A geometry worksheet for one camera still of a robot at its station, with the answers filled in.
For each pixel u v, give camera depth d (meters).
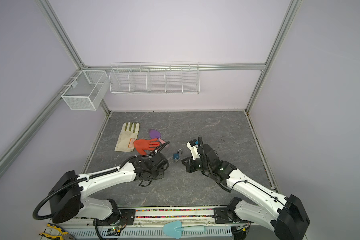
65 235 0.68
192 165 0.67
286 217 0.39
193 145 0.68
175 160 0.94
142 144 0.99
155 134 1.07
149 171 0.60
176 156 0.94
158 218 0.75
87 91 0.99
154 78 1.00
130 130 1.08
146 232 0.71
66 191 0.41
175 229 0.71
